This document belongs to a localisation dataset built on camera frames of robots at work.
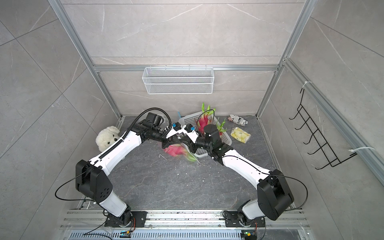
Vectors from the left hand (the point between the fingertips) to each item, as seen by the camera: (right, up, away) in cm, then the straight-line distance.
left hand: (180, 138), depth 79 cm
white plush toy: (-42, +1, +4) cm, 43 cm away
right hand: (+2, 0, -2) cm, 3 cm away
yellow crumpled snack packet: (+40, +1, +25) cm, 47 cm away
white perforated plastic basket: (+6, +11, +28) cm, 31 cm away
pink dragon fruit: (-1, -7, +5) cm, 9 cm away
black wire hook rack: (+64, -3, -17) cm, 66 cm away
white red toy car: (+41, +11, +35) cm, 55 cm away
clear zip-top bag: (+5, -6, -8) cm, 11 cm away
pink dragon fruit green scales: (+14, +12, +23) cm, 29 cm away
